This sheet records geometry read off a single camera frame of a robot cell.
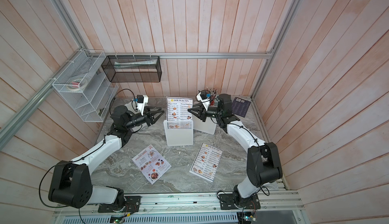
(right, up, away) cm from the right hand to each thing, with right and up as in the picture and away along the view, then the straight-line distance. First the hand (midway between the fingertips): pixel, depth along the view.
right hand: (189, 108), depth 79 cm
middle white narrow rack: (-6, -14, +7) cm, 17 cm away
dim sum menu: (-6, -4, +1) cm, 7 cm away
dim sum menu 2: (+10, -31, +9) cm, 34 cm away
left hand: (-14, -2, -2) cm, 14 cm away
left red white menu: (-22, -32, +8) cm, 40 cm away
